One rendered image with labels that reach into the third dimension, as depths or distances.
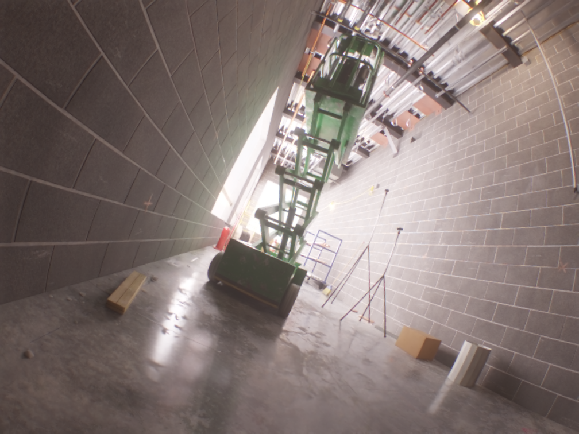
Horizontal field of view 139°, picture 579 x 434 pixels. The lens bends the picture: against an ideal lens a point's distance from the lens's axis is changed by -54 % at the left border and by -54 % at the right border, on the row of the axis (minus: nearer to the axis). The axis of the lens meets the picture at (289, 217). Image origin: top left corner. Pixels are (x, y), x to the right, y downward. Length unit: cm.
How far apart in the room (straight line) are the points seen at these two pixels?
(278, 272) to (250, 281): 24
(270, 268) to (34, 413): 176
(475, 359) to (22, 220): 276
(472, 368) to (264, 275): 199
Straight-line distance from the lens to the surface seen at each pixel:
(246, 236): 888
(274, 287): 193
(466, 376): 238
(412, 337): 280
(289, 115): 747
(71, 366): 78
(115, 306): 111
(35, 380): 72
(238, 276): 199
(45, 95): 74
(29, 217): 85
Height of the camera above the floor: 54
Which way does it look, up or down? 8 degrees up
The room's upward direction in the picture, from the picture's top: 24 degrees clockwise
